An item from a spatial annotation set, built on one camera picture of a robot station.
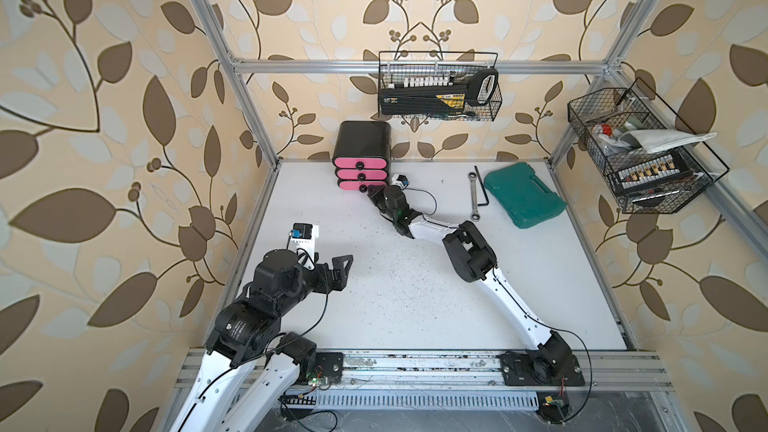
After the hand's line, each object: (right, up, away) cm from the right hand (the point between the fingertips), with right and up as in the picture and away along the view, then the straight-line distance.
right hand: (367, 184), depth 109 cm
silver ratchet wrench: (+39, -12, -4) cm, 41 cm away
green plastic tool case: (+57, -5, -2) cm, 57 cm away
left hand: (-3, -17, -41) cm, 45 cm away
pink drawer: (+1, +4, -1) cm, 4 cm away
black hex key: (+43, +4, +7) cm, 44 cm away
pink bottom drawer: (-4, 0, 0) cm, 4 cm away
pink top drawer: (-2, +7, -9) cm, 11 cm away
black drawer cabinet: (-1, +10, -9) cm, 13 cm away
